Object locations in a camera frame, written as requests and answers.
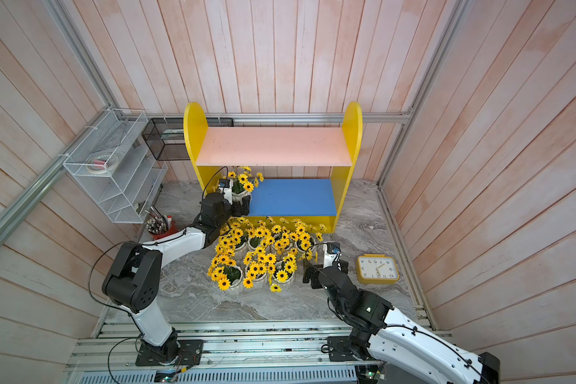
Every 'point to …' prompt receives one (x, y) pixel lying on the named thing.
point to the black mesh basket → (166, 136)
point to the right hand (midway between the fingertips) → (316, 258)
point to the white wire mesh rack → (126, 195)
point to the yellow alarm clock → (377, 269)
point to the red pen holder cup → (161, 227)
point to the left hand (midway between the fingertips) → (240, 197)
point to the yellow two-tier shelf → (303, 168)
